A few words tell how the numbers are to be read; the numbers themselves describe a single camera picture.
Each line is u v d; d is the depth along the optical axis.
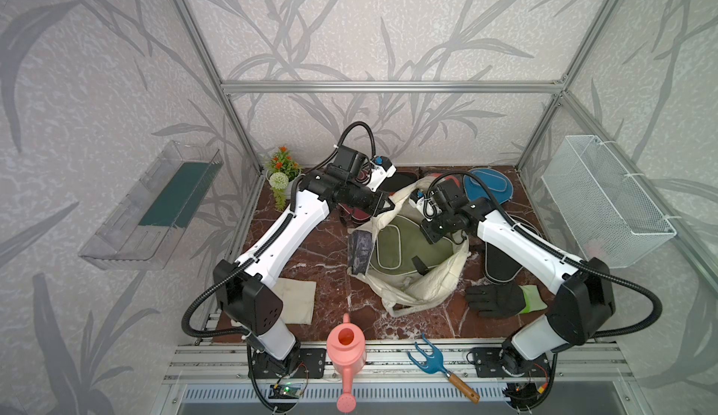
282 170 1.01
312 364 0.74
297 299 0.85
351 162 0.59
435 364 0.74
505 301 0.83
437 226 0.71
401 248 0.85
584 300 0.43
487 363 0.73
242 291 0.41
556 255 0.46
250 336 0.50
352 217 1.02
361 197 0.64
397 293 0.69
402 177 1.16
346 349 0.66
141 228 0.64
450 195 0.64
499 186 1.11
